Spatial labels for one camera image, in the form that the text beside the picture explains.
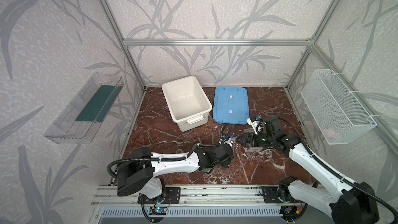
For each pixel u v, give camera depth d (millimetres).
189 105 1075
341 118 611
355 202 383
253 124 737
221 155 601
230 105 1083
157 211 713
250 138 693
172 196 737
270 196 734
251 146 681
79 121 634
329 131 732
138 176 413
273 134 617
